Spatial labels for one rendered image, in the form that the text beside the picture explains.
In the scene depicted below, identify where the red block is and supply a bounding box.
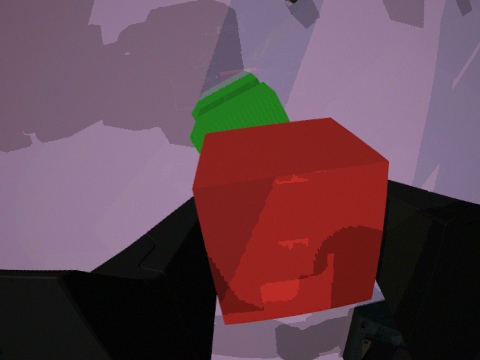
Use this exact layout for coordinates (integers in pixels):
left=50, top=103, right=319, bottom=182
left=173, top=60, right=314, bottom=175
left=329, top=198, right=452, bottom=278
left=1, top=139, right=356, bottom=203
left=192, top=117, right=389, bottom=324

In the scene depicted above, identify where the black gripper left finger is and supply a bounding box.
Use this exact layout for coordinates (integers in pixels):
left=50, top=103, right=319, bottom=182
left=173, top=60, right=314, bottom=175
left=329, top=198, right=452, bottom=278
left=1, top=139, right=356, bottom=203
left=0, top=197, right=217, bottom=360

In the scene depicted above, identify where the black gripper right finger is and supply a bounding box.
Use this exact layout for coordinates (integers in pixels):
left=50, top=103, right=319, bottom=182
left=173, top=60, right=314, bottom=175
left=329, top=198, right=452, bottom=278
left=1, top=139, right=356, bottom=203
left=376, top=180, right=480, bottom=360

